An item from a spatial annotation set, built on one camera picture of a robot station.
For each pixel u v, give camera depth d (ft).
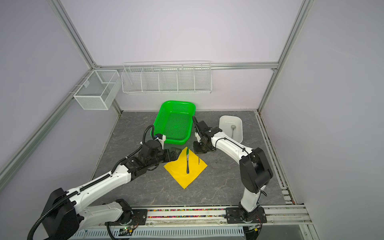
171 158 2.32
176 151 2.39
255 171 1.53
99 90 3.18
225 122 3.67
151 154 2.04
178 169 2.92
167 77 3.17
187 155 3.15
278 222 2.40
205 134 2.12
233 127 3.64
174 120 3.80
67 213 1.26
